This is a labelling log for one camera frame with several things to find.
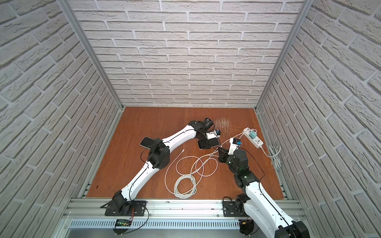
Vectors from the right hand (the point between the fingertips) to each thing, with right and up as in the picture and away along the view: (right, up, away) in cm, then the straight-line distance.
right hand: (216, 148), depth 82 cm
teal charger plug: (+26, +6, +14) cm, 30 cm away
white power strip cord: (+42, -5, +15) cm, 45 cm away
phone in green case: (-46, +1, +18) cm, 49 cm away
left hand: (-4, +4, +19) cm, 19 cm away
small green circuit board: (-48, -36, -10) cm, 60 cm away
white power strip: (+29, +2, +15) cm, 33 cm away
